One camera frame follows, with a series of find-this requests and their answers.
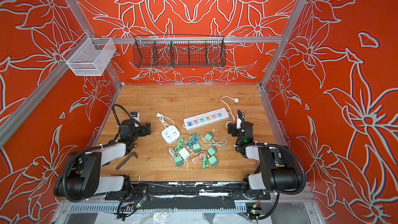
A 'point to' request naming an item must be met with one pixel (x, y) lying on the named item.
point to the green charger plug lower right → (213, 160)
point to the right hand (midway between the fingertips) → (236, 120)
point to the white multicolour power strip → (205, 118)
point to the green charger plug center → (197, 148)
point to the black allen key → (126, 159)
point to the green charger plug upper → (208, 137)
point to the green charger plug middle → (212, 150)
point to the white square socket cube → (170, 134)
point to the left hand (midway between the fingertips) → (141, 122)
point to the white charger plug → (184, 153)
